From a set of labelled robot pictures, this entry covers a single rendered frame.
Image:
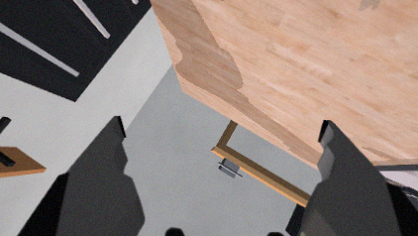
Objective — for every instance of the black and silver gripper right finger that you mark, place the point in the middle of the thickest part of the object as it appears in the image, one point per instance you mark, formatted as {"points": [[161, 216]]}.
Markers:
{"points": [[354, 198]]}

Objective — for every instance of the grey metal fixture plate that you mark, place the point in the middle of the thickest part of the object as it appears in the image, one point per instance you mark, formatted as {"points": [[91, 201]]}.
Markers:
{"points": [[406, 175]]}

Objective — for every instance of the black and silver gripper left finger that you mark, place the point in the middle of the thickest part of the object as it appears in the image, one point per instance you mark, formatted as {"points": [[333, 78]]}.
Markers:
{"points": [[94, 197]]}

